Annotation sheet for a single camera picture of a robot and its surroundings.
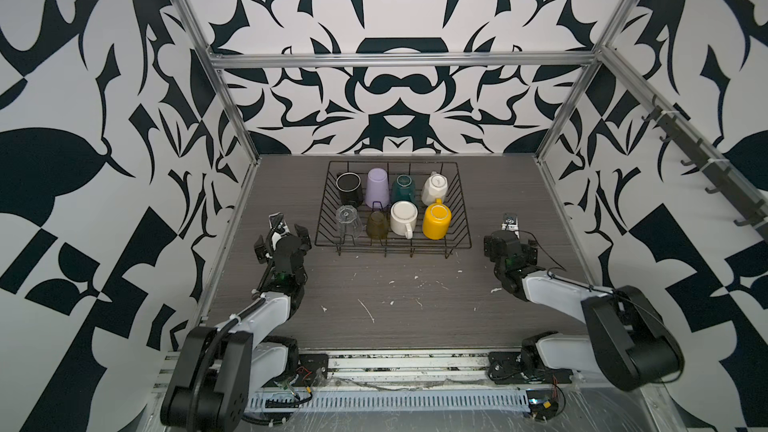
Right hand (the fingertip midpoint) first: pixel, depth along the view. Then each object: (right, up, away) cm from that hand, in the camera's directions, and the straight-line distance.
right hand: (513, 236), depth 90 cm
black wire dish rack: (-37, +9, +4) cm, 38 cm away
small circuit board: (-1, -36, -19) cm, 41 cm away
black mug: (-50, +16, +7) cm, 53 cm away
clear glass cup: (-49, +3, +1) cm, 49 cm away
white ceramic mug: (-23, +15, +5) cm, 27 cm away
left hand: (-68, +3, -6) cm, 68 cm away
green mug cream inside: (-33, +14, +5) cm, 36 cm away
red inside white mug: (-33, +5, +1) cm, 33 cm away
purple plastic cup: (-41, +12, +7) cm, 43 cm away
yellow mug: (-23, +5, -1) cm, 24 cm away
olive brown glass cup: (-41, +5, 0) cm, 41 cm away
